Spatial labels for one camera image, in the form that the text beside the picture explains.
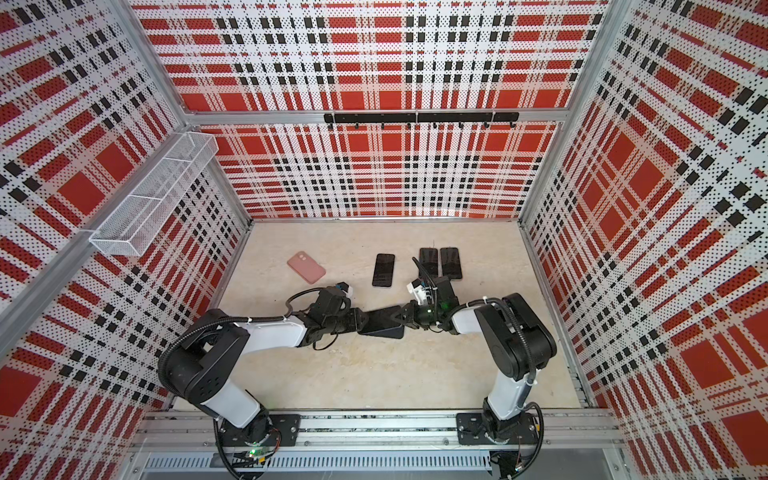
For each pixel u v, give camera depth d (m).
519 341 0.45
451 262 1.15
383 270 1.07
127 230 0.69
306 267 1.08
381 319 0.96
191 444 0.72
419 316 0.83
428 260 1.16
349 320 0.82
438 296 0.77
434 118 0.89
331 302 0.73
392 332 0.89
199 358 0.46
